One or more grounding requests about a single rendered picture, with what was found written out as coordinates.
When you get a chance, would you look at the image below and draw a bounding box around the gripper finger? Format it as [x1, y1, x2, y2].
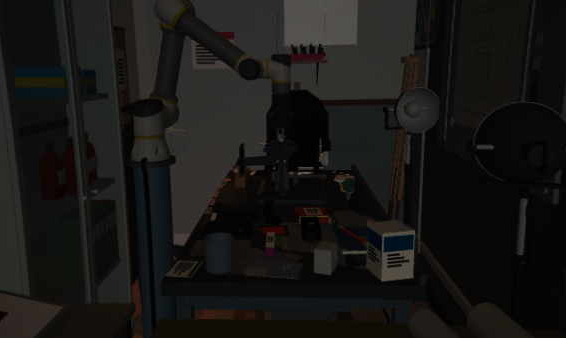
[280, 136, 300, 164]
[262, 136, 282, 164]

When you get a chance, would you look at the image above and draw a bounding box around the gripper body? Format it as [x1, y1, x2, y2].
[265, 92, 295, 132]

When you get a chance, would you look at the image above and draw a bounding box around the red yellow box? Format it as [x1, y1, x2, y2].
[294, 205, 332, 226]

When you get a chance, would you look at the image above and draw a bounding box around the green round brush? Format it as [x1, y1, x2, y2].
[340, 175, 358, 201]

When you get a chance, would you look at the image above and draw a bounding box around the black box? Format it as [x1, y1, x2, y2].
[300, 217, 324, 243]

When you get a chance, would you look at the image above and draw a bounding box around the pale paper tag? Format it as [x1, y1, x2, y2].
[165, 126, 190, 157]

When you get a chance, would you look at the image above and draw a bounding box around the white pink small bottle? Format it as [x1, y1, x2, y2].
[263, 231, 278, 257]

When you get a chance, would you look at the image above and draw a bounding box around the red pencil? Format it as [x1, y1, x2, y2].
[338, 225, 369, 246]

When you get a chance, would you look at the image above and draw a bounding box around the blue notebook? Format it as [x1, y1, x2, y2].
[331, 226, 369, 256]

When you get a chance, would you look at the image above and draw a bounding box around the wooden easel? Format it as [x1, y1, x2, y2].
[387, 54, 423, 221]

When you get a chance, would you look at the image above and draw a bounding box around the small white box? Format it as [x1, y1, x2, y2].
[312, 240, 339, 277]

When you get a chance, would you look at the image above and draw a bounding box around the blue mug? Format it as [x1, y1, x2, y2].
[203, 232, 236, 276]

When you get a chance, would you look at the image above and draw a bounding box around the small grey reflector lamp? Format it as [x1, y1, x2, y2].
[382, 86, 442, 221]

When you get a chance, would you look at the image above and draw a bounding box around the white box with blue band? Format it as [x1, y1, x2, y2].
[365, 219, 417, 283]

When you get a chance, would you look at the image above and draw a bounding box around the white card with black lines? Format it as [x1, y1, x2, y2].
[164, 259, 204, 281]

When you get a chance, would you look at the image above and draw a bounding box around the blue table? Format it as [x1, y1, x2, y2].
[160, 163, 429, 326]

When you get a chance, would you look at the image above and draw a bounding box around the red bottle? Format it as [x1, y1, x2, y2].
[61, 137, 81, 197]
[83, 132, 99, 185]
[39, 141, 64, 202]

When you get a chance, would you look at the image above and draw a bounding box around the small blue yellow box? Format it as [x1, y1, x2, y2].
[78, 68, 98, 95]

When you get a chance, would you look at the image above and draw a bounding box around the grey shelf cabinet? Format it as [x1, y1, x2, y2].
[0, 0, 135, 306]

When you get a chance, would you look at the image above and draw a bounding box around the grey roll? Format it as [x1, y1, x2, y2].
[408, 308, 459, 338]
[465, 301, 524, 338]

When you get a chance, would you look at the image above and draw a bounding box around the large black reflector lamp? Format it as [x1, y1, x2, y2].
[465, 101, 566, 329]

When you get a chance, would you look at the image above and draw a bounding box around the blue yellow striped box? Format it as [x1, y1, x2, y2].
[13, 65, 69, 100]

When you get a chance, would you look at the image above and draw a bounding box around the white tray with red inset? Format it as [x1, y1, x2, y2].
[0, 286, 67, 338]

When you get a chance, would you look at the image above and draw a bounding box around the black camera cradle arm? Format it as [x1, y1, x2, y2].
[235, 142, 284, 176]

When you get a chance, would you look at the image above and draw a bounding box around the black copy camera body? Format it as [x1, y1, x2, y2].
[292, 87, 332, 172]

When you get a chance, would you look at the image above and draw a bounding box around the red wall tool rack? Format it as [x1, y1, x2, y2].
[289, 42, 329, 86]

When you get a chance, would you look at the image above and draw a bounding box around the white red wall notice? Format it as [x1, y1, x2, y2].
[190, 31, 238, 71]

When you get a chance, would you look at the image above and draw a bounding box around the white wall panel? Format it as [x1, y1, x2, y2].
[282, 0, 360, 47]

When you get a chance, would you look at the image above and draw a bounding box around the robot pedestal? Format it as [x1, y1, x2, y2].
[127, 156, 178, 338]

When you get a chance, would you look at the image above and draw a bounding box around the black cable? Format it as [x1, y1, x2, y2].
[138, 157, 155, 338]

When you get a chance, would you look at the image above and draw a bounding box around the dark wall poster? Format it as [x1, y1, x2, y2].
[414, 0, 437, 51]

